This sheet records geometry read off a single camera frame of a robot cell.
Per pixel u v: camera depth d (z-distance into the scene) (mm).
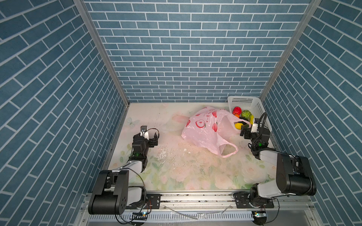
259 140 709
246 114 1050
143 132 753
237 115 1079
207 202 753
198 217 705
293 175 451
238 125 989
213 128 867
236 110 1083
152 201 731
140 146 669
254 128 822
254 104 1146
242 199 739
